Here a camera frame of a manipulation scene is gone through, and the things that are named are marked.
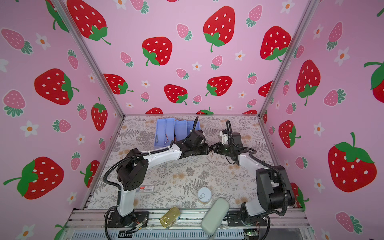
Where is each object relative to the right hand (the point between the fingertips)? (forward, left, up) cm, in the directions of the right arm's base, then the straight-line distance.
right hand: (210, 146), depth 89 cm
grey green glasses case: (-37, -4, -9) cm, 38 cm away
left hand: (-1, -1, -1) cm, 2 cm away
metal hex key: (+2, +28, +1) cm, 28 cm away
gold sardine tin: (-39, +17, -8) cm, 43 cm away
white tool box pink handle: (+10, +27, 0) cm, 29 cm away
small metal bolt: (+1, +34, +1) cm, 34 cm away
